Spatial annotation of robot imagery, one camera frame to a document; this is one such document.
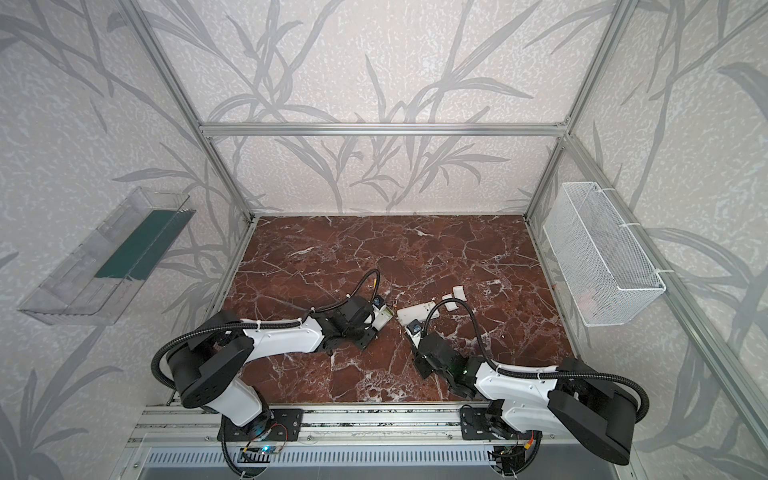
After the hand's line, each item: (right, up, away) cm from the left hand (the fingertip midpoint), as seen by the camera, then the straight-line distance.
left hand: (376, 322), depth 90 cm
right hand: (+12, -4, -4) cm, 13 cm away
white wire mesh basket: (+51, +18, -28) cm, 61 cm away
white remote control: (+13, +2, +3) cm, 14 cm away
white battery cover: (+27, +8, +9) cm, 29 cm away
